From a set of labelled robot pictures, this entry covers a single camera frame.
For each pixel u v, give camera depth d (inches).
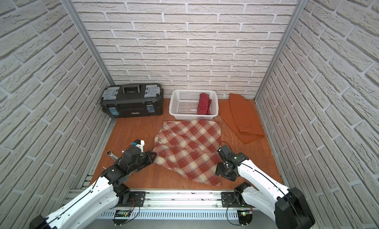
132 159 24.1
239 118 41.9
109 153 35.3
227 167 23.5
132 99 37.6
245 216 27.8
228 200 29.0
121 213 28.6
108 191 21.1
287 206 15.6
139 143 29.5
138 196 29.4
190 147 35.4
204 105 41.9
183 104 41.9
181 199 30.0
